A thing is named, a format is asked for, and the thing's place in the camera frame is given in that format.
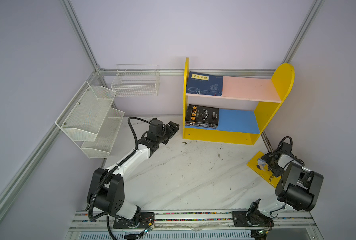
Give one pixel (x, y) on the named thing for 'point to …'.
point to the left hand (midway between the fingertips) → (175, 129)
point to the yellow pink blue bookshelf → (243, 127)
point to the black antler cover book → (200, 114)
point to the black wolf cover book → (209, 126)
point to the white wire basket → (132, 80)
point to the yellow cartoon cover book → (257, 164)
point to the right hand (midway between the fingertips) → (270, 162)
